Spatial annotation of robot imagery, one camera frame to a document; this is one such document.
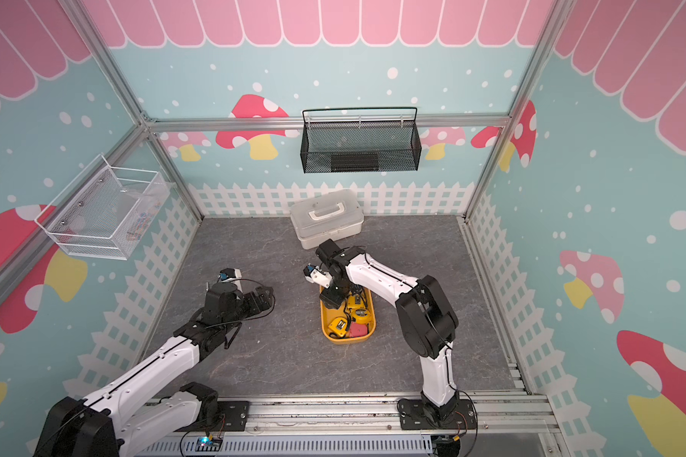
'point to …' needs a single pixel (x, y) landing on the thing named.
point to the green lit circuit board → (208, 443)
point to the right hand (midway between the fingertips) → (335, 296)
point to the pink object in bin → (357, 329)
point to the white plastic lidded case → (330, 216)
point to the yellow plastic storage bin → (358, 298)
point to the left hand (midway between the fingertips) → (262, 297)
